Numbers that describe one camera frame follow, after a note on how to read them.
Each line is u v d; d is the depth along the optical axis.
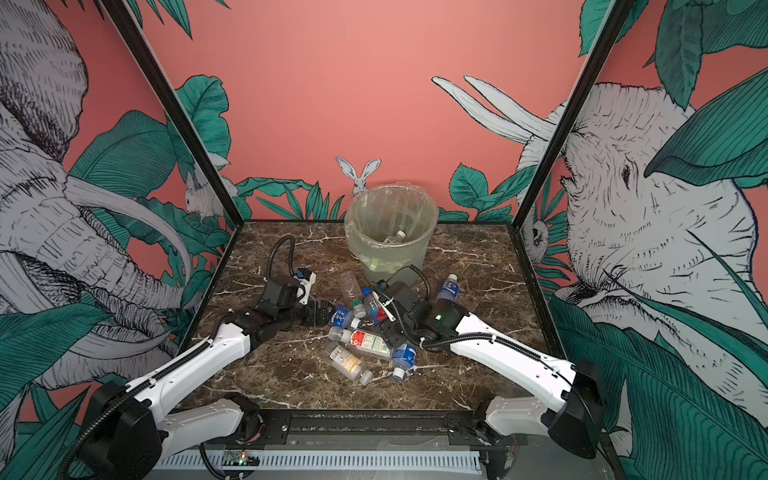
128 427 0.39
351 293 1.00
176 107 0.87
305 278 0.75
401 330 0.53
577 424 0.38
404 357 0.80
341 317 0.88
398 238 1.04
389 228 1.05
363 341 0.83
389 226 1.05
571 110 0.86
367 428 0.75
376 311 0.90
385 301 0.54
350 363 0.80
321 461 0.70
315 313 0.73
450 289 0.94
